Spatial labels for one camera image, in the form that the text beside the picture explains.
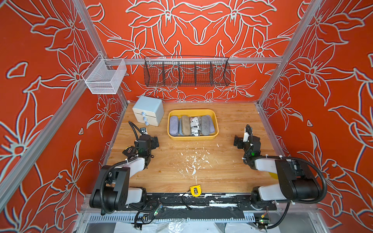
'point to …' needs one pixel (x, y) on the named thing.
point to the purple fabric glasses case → (174, 125)
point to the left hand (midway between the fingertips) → (147, 137)
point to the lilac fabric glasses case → (211, 130)
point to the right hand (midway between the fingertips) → (244, 134)
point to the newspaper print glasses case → (195, 129)
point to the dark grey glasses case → (205, 125)
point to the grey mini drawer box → (148, 111)
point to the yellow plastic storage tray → (213, 113)
